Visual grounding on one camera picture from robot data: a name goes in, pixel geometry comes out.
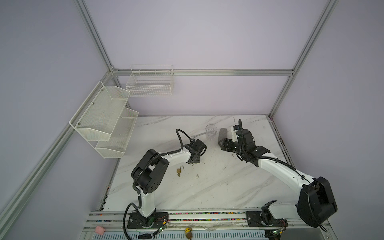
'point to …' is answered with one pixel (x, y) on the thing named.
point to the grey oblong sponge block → (223, 134)
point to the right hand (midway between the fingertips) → (222, 142)
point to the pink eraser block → (99, 230)
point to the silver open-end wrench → (197, 135)
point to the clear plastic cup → (211, 130)
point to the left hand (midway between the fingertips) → (192, 158)
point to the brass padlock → (178, 170)
